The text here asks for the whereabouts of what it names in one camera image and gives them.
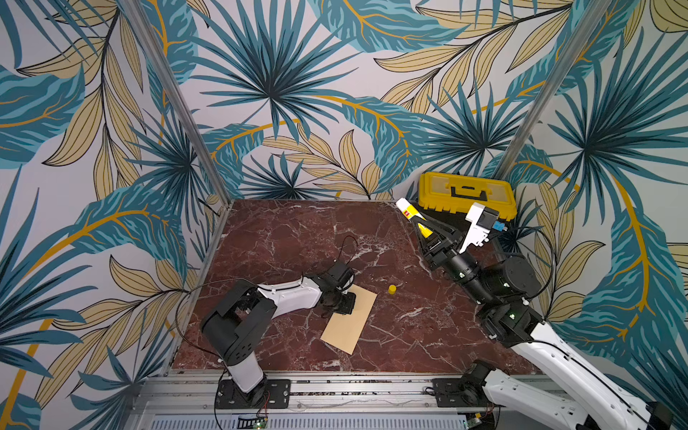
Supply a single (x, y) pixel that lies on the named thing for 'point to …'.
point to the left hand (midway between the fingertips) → (349, 311)
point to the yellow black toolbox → (458, 192)
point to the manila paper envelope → (343, 331)
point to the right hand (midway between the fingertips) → (416, 219)
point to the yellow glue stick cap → (391, 288)
